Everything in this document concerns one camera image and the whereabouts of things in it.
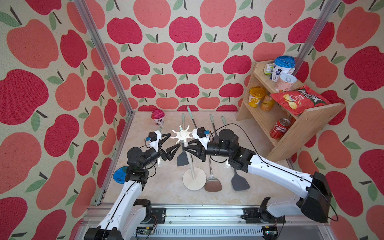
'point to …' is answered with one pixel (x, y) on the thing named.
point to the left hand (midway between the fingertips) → (175, 143)
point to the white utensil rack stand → (194, 178)
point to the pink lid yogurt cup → (158, 116)
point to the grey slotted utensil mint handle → (238, 182)
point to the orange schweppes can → (267, 103)
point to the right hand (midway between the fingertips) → (185, 148)
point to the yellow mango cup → (255, 94)
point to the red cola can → (279, 128)
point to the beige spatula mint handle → (224, 122)
